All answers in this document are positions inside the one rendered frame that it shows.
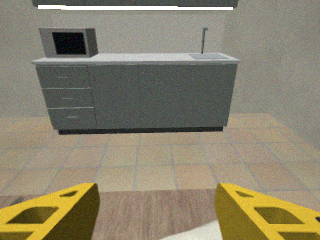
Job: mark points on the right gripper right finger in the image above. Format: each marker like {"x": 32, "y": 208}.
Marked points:
{"x": 244, "y": 214}

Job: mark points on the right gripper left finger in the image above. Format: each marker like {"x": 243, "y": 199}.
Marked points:
{"x": 69, "y": 214}

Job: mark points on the white pillow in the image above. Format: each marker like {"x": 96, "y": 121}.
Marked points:
{"x": 209, "y": 231}

